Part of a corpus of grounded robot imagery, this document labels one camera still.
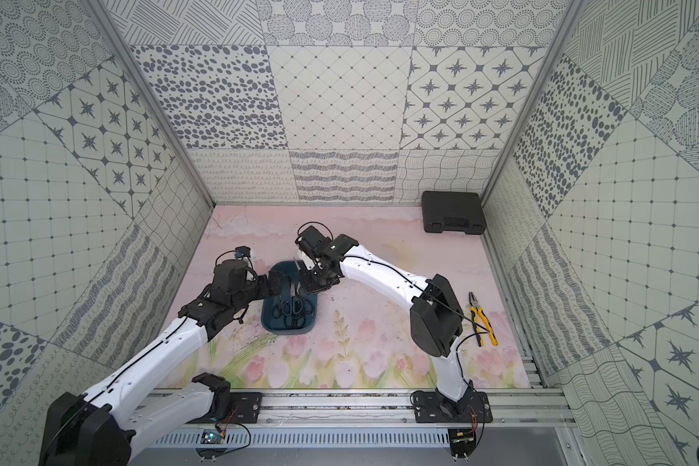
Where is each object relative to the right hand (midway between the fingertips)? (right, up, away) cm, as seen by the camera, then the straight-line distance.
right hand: (312, 291), depth 81 cm
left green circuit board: (-24, -35, -10) cm, 43 cm away
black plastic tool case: (+51, +25, +33) cm, 66 cm away
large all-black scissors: (-3, -8, +9) cm, 13 cm away
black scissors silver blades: (-8, -7, +7) cm, 13 cm away
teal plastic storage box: (-8, +5, +5) cm, 10 cm away
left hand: (-13, +5, +1) cm, 14 cm away
